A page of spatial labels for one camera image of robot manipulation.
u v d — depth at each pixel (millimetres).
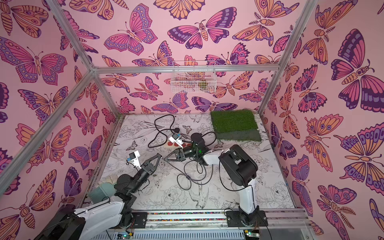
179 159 741
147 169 672
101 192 817
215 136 1057
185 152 747
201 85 945
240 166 523
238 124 1121
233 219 734
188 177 847
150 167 681
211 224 729
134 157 702
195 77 955
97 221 523
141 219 733
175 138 772
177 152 754
